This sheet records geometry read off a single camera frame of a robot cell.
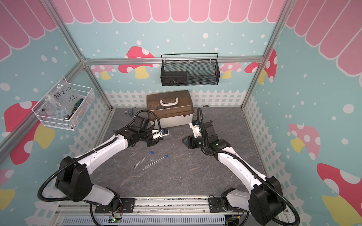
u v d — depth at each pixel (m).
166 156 0.92
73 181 0.43
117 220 0.71
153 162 0.89
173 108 0.92
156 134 0.71
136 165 0.88
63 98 0.72
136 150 0.94
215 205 0.74
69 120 0.63
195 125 0.71
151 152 0.94
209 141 0.60
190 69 0.94
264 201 0.39
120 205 0.73
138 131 0.65
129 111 1.16
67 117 0.70
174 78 0.90
